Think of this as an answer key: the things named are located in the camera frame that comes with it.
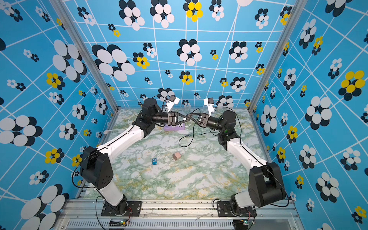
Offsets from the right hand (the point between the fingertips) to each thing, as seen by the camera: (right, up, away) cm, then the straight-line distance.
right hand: (190, 117), depth 69 cm
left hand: (0, -1, 0) cm, 1 cm away
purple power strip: (-8, -6, +36) cm, 37 cm away
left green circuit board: (-34, -53, +1) cm, 63 cm away
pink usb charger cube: (-8, -24, +22) cm, 34 cm away
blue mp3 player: (-23, -28, +21) cm, 42 cm away
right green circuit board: (+27, -52, +1) cm, 59 cm away
